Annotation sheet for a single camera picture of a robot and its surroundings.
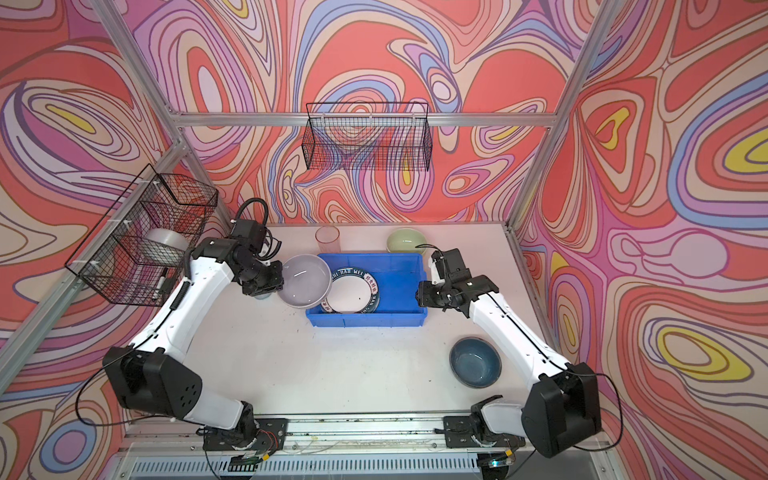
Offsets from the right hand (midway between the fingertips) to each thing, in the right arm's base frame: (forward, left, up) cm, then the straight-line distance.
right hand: (427, 301), depth 83 cm
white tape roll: (+5, +64, +20) cm, 68 cm away
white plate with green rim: (+12, +23, -13) cm, 29 cm away
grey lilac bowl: (+5, +34, +4) cm, 34 cm away
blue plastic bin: (+20, +6, -15) cm, 26 cm away
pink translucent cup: (+27, +31, -1) cm, 41 cm away
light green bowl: (+30, +4, -8) cm, 32 cm away
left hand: (+4, +39, +6) cm, 39 cm away
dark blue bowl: (-13, -13, -13) cm, 23 cm away
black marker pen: (+2, +67, +13) cm, 69 cm away
